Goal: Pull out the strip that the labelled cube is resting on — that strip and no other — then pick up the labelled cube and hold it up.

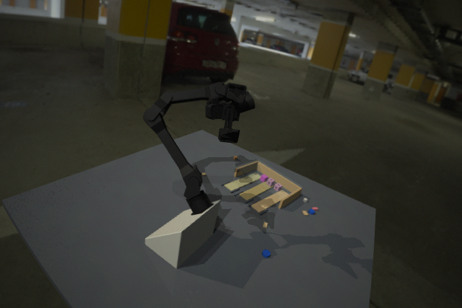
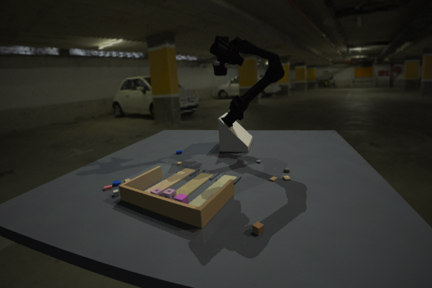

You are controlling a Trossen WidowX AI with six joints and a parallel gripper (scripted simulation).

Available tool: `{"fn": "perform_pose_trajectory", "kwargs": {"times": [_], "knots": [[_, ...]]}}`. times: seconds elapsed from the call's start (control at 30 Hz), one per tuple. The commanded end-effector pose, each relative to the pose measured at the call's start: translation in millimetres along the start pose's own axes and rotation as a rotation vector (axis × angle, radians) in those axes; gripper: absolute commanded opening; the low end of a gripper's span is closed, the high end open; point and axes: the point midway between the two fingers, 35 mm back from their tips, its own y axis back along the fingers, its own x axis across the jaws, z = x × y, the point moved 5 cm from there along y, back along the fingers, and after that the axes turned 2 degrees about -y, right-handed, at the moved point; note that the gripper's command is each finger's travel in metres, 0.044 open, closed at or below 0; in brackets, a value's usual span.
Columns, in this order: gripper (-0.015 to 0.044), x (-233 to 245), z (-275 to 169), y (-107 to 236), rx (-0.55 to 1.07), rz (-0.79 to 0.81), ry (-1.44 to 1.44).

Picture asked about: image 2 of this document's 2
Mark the small brown cube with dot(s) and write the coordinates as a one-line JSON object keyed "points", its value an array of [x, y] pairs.
{"points": [[258, 228]]}

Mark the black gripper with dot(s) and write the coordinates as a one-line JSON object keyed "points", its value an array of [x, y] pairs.
{"points": [[220, 69]]}

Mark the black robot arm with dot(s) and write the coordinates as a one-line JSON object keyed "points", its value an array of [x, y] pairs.
{"points": [[230, 52]]}

